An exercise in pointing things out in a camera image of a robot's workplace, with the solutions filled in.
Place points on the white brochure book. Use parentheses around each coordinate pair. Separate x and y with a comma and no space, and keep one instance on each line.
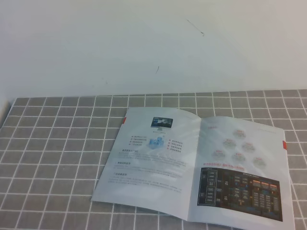
(217,170)

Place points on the grey checked tablecloth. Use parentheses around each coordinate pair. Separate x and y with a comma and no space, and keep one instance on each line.
(53,150)

